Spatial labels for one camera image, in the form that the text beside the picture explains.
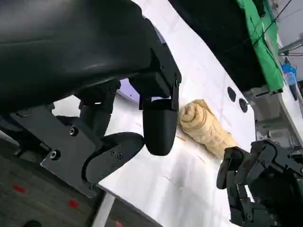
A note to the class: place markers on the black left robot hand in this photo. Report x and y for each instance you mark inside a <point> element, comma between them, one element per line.
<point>71,47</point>

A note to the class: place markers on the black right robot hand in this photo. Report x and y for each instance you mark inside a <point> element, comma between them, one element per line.
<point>255,165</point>

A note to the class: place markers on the green cloth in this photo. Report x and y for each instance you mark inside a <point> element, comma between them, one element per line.
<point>262,47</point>

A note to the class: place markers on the black backdrop cloth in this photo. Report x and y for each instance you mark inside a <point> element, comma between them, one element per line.
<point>213,26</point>

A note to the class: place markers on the beige towel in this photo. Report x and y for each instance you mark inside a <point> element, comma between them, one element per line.
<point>206,123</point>

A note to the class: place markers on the grey metal workbench frame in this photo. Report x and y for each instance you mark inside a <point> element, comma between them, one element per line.
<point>267,111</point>

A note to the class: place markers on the blue bottle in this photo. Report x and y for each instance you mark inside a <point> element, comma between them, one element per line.
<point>288,71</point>

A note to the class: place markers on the white table leg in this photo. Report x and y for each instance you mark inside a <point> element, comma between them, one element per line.
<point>105,210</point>

